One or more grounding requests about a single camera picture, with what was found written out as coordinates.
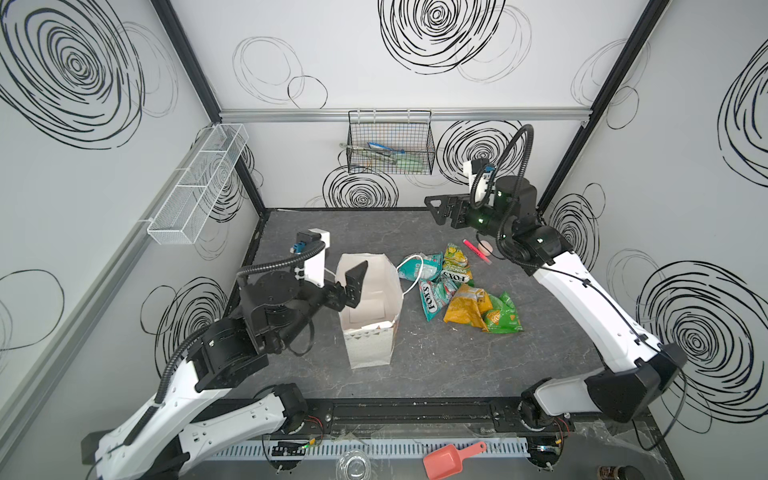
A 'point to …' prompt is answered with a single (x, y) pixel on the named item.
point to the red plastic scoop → (448, 461)
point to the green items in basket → (398, 161)
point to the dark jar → (627, 472)
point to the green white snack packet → (435, 294)
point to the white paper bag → (369, 326)
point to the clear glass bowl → (354, 464)
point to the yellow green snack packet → (454, 258)
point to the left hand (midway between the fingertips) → (350, 259)
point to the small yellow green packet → (459, 276)
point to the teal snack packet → (422, 266)
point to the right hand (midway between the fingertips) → (439, 199)
